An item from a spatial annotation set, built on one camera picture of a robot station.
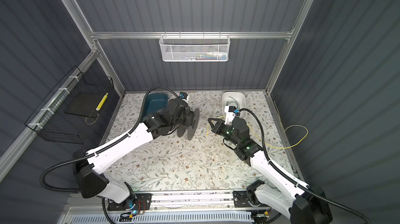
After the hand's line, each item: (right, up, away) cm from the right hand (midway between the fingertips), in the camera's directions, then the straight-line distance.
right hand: (209, 121), depth 74 cm
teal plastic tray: (-40, +10, +40) cm, 57 cm away
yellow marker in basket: (-55, +9, +4) cm, 56 cm away
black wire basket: (-66, +3, -2) cm, 66 cm away
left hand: (-10, +4, +2) cm, 11 cm away
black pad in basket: (-62, +8, +2) cm, 62 cm away
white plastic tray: (+22, +12, +40) cm, 47 cm away
